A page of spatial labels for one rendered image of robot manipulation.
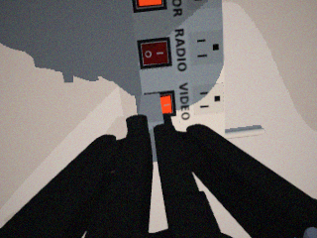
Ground white power strip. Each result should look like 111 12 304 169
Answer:
131 0 264 139

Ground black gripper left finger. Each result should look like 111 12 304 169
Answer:
0 94 156 238

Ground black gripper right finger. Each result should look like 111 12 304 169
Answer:
151 93 317 238

